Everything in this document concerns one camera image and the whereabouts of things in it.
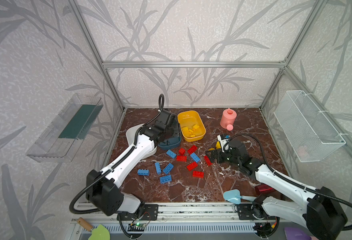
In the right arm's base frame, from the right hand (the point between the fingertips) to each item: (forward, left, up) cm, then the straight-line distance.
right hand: (211, 146), depth 83 cm
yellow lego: (+18, +14, -10) cm, 25 cm away
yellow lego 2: (+18, +11, -10) cm, 24 cm away
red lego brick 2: (-6, +11, -12) cm, 18 cm away
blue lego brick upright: (-8, +31, -11) cm, 34 cm away
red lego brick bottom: (-11, +7, -11) cm, 18 cm away
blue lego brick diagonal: (-8, +25, -11) cm, 29 cm away
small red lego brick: (+3, +17, -11) cm, 21 cm away
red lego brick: (-1, +17, -13) cm, 22 cm away
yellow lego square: (+22, +7, -10) cm, 25 cm away
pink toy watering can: (+23, -14, -5) cm, 28 cm away
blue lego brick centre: (-2, +9, -12) cm, 15 cm away
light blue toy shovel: (-23, -11, -11) cm, 28 cm away
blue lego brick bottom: (-14, +26, -13) cm, 32 cm away
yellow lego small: (+14, +11, -10) cm, 20 cm away
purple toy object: (-39, -35, -10) cm, 53 cm away
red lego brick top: (+5, +11, -13) cm, 17 cm away
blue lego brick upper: (+3, +25, -14) cm, 28 cm away
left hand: (+8, +18, +10) cm, 22 cm away
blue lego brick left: (-10, +39, -11) cm, 42 cm away
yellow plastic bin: (+24, +10, -12) cm, 29 cm away
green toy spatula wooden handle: (-35, +62, -10) cm, 72 cm away
